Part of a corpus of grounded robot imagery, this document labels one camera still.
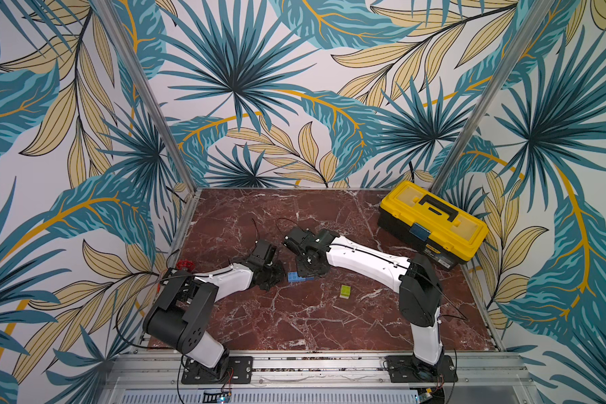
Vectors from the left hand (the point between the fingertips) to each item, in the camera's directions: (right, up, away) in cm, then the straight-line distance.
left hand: (285, 278), depth 91 cm
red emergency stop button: (-37, +5, -1) cm, 37 cm away
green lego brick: (+21, -3, -5) cm, 22 cm away
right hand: (+8, +5, -6) cm, 11 cm away
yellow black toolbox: (+51, +20, -3) cm, 55 cm away
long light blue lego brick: (+3, +1, -2) cm, 4 cm away
